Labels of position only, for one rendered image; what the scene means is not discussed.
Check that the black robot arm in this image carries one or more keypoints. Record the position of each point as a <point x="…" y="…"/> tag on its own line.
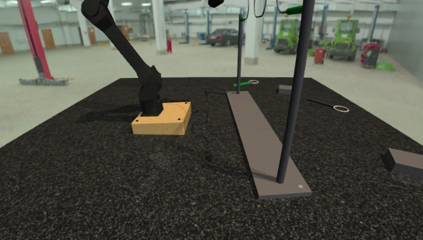
<point x="97" y="12"/>

